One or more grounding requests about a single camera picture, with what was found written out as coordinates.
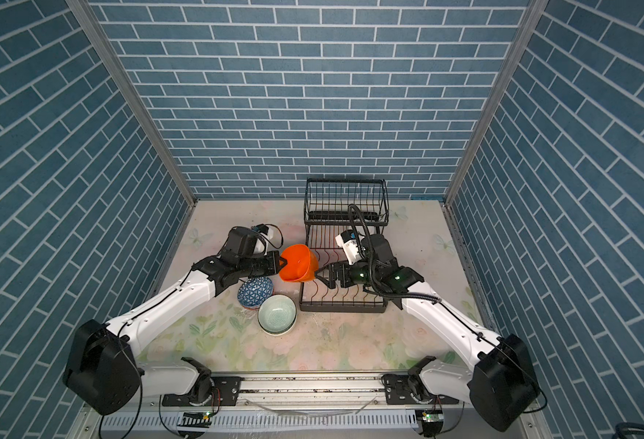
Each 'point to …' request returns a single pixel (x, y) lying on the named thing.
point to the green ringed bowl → (277, 315)
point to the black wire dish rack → (332, 207)
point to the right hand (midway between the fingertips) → (329, 272)
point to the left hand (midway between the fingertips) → (294, 263)
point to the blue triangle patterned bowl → (253, 290)
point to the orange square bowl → (301, 264)
